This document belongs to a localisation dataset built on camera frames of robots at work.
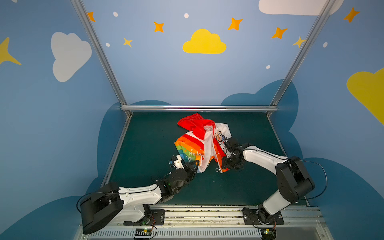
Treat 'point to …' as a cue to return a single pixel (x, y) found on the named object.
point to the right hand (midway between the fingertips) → (226, 165)
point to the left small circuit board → (143, 232)
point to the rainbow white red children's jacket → (205, 142)
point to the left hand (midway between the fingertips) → (200, 160)
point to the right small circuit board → (268, 233)
